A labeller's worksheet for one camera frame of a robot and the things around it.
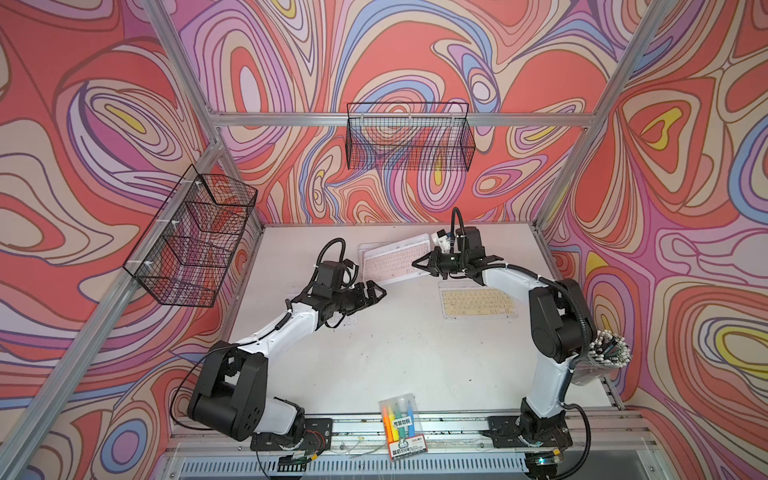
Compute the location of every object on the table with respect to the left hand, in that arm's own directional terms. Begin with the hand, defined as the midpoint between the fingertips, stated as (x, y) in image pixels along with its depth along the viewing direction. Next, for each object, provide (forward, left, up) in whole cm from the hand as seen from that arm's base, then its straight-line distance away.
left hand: (381, 298), depth 84 cm
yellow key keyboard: (+7, -28, -12) cm, 31 cm away
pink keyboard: (+27, +7, -8) cm, 29 cm away
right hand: (+9, -10, +1) cm, 14 cm away
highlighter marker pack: (-30, -6, -12) cm, 33 cm away
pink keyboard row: (+15, -4, -1) cm, 15 cm away
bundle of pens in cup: (-16, -57, +1) cm, 59 cm away
